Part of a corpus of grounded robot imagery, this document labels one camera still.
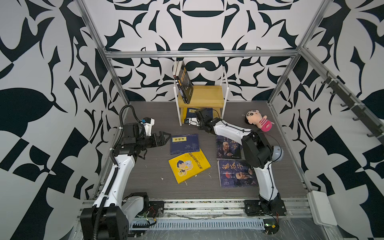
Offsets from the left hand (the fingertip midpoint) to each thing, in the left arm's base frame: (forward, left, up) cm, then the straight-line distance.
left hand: (164, 134), depth 78 cm
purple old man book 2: (-15, -37, -19) cm, 44 cm away
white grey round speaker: (-7, -61, -12) cm, 63 cm away
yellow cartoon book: (-10, -12, -19) cm, 24 cm away
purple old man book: (0, -36, -18) cm, 41 cm away
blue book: (+5, -9, -20) cm, 22 cm away
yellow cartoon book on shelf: (+28, -9, -14) cm, 33 cm away
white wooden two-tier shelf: (+28, -22, -1) cm, 35 cm away
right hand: (+20, -22, -8) cm, 31 cm away
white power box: (-34, -73, -15) cm, 82 cm away
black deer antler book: (+26, -10, +12) cm, 30 cm away
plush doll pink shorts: (+20, -56, -13) cm, 61 cm away
